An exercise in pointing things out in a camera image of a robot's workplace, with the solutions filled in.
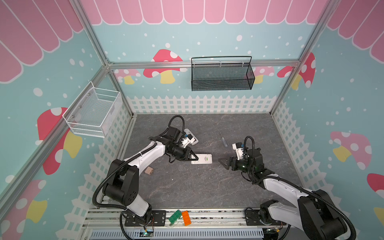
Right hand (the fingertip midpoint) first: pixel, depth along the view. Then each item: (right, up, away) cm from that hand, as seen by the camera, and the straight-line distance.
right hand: (222, 159), depth 83 cm
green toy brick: (-25, -27, -9) cm, 38 cm away
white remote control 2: (-11, 0, -1) cm, 11 cm away
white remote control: (-18, +14, -2) cm, 23 cm away
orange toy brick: (-19, -27, -9) cm, 35 cm away
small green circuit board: (-39, -34, -11) cm, 53 cm away
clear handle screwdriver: (+5, +9, +20) cm, 22 cm away
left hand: (-15, 0, -3) cm, 15 cm away
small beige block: (-43, -8, +6) cm, 44 cm away
